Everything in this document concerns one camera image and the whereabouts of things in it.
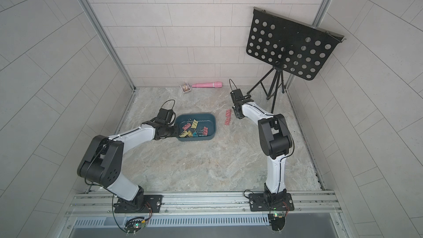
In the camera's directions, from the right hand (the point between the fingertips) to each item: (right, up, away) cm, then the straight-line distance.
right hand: (245, 109), depth 101 cm
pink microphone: (-19, +17, +15) cm, 29 cm away
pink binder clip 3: (-24, -12, -8) cm, 28 cm away
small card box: (-40, +15, +14) cm, 45 cm away
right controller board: (+8, -45, -33) cm, 56 cm away
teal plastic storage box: (-24, -7, -2) cm, 25 cm away
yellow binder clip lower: (-36, -13, -10) cm, 40 cm away
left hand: (-39, -11, -7) cm, 41 cm away
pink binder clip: (-11, -3, +1) cm, 11 cm away
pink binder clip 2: (-11, -8, -2) cm, 14 cm away
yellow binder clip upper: (-30, -8, -5) cm, 32 cm away
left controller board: (-52, -47, -33) cm, 77 cm away
